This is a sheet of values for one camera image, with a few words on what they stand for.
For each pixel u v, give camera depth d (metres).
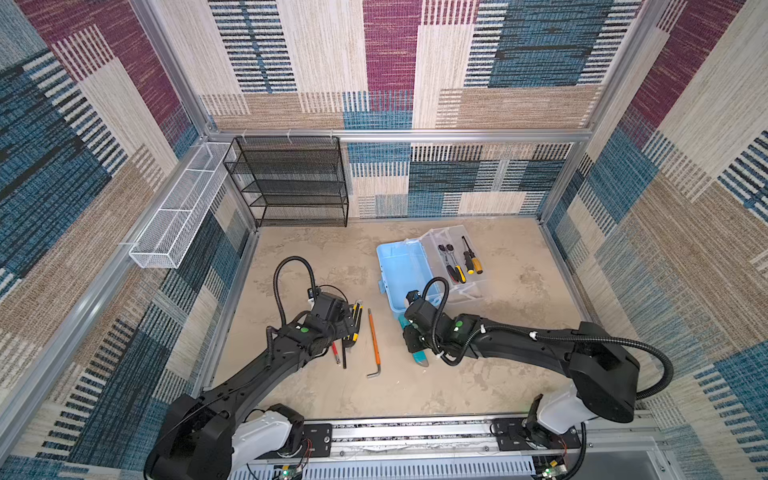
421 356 0.75
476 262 0.93
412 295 0.77
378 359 0.86
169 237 0.72
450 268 0.92
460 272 0.91
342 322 0.77
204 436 0.39
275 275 0.69
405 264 1.03
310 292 0.76
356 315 0.94
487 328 0.57
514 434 0.74
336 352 0.87
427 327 0.64
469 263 0.92
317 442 0.73
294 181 1.10
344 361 0.85
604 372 0.43
